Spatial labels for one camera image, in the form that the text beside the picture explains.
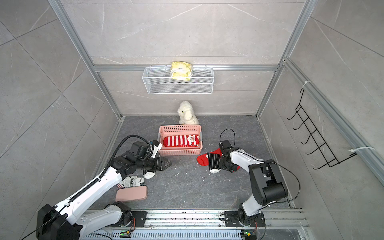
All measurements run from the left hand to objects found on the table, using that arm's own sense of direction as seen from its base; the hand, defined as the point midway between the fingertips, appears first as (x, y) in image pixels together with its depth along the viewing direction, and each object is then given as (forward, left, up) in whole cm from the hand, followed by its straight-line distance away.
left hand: (168, 161), depth 77 cm
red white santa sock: (+21, -12, -12) cm, 27 cm away
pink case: (-12, +21, -14) cm, 28 cm away
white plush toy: (+32, -10, +3) cm, 34 cm away
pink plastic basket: (+31, +7, -13) cm, 35 cm away
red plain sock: (+8, -20, -16) cm, 27 cm away
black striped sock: (+7, -26, -14) cm, 31 cm away
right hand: (+3, -34, -16) cm, 38 cm away
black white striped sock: (0, +14, -15) cm, 20 cm away
